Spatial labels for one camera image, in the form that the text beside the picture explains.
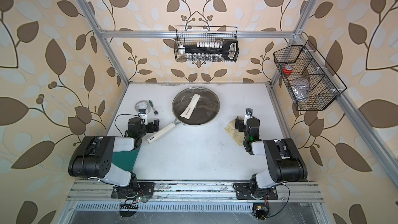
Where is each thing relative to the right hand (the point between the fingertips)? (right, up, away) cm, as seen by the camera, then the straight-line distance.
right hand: (246, 117), depth 94 cm
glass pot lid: (-31, +7, -1) cm, 32 cm away
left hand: (-61, -1, +1) cm, 61 cm away
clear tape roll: (-69, +7, +12) cm, 70 cm away
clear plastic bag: (+20, +15, -21) cm, 33 cm away
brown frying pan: (-33, -1, -5) cm, 33 cm away
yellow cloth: (-6, -11, -2) cm, 13 cm away
